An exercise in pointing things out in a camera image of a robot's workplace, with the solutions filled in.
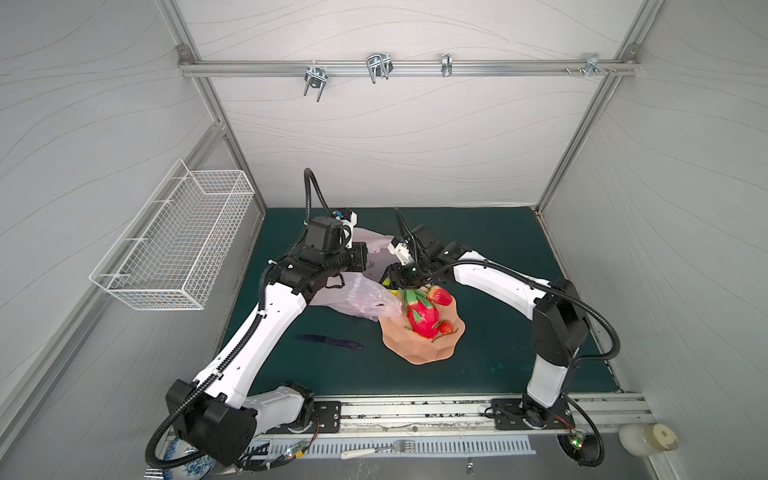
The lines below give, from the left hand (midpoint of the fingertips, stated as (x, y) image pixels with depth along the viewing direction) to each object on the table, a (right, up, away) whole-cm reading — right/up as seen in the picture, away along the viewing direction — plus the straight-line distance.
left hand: (372, 245), depth 75 cm
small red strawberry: (+21, -24, +9) cm, 33 cm away
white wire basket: (-46, -1, -6) cm, 46 cm away
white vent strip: (-9, -48, -5) cm, 49 cm away
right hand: (+4, -9, +8) cm, 13 cm away
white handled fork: (+7, -48, -4) cm, 49 cm away
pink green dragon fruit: (+14, -21, +7) cm, 26 cm away
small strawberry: (+19, -15, +13) cm, 28 cm away
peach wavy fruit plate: (+8, -28, +10) cm, 31 cm away
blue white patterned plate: (-39, -50, -9) cm, 64 cm away
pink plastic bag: (-2, -12, 0) cm, 12 cm away
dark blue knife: (-13, -29, +12) cm, 34 cm away
